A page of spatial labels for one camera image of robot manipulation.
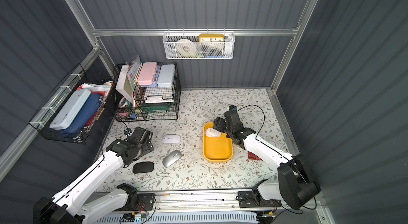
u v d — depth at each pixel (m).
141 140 0.63
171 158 0.87
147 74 0.94
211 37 0.87
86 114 0.67
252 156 0.86
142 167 0.83
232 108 0.77
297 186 0.42
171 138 0.94
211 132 0.94
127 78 0.87
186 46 0.84
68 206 0.39
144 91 0.93
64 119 0.62
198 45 0.87
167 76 0.96
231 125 0.67
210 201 0.75
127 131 0.71
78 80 0.77
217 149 0.93
